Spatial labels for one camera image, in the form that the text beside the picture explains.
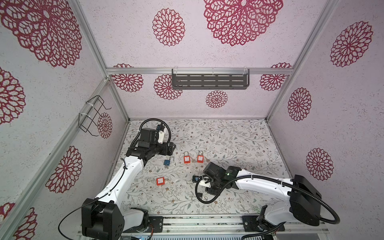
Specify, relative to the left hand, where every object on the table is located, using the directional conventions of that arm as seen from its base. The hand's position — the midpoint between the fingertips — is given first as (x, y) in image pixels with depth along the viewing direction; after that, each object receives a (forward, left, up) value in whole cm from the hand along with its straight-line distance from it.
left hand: (168, 147), depth 82 cm
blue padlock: (-1, +3, -16) cm, 17 cm away
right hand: (-16, -21, -11) cm, 29 cm away
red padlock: (+2, -19, -17) cm, 25 cm away
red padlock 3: (-12, +5, -17) cm, 22 cm away
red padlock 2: (+2, -10, -17) cm, 20 cm away
